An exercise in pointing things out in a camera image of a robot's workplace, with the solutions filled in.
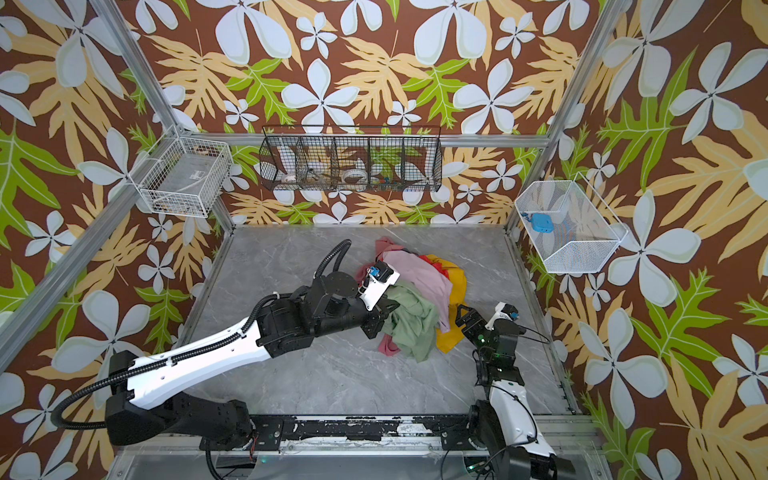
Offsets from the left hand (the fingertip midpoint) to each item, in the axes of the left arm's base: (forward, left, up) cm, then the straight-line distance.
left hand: (398, 299), depth 63 cm
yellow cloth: (+2, -16, -28) cm, 33 cm away
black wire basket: (+53, +14, 0) cm, 55 cm away
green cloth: (-1, -4, -10) cm, 10 cm away
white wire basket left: (+40, +62, +2) cm, 73 cm away
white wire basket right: (+22, -51, -1) cm, 55 cm away
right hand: (+9, -21, -22) cm, 31 cm away
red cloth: (+24, -14, -20) cm, 34 cm away
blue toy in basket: (+29, -43, -5) cm, 52 cm away
